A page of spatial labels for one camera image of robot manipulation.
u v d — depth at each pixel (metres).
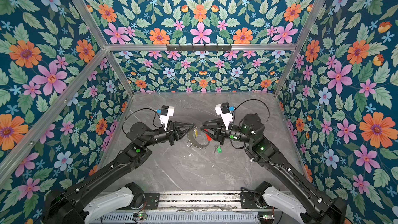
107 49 0.93
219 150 0.91
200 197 0.75
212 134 0.57
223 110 0.52
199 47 0.91
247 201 0.73
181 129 0.62
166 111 0.56
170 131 0.55
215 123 0.58
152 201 0.74
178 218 0.77
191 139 0.63
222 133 0.52
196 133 0.62
